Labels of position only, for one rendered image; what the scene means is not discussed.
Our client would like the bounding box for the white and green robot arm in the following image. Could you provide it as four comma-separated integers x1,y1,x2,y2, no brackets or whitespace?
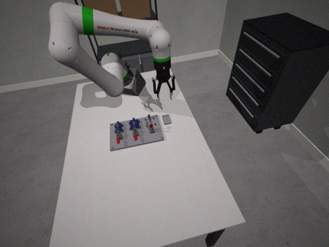
48,2,172,97

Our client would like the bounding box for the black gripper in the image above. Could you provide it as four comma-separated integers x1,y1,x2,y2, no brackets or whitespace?
152,69,175,102

